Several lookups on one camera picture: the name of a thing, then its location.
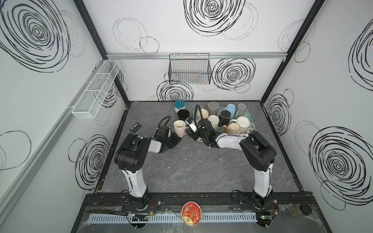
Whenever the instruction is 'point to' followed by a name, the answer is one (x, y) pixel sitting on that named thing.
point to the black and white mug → (182, 114)
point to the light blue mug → (231, 108)
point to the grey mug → (212, 107)
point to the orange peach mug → (232, 127)
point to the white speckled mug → (244, 122)
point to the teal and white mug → (179, 105)
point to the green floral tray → (225, 120)
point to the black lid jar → (300, 209)
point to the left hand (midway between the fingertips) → (183, 137)
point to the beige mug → (204, 113)
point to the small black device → (136, 127)
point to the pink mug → (180, 128)
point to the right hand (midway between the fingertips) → (187, 127)
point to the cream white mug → (214, 120)
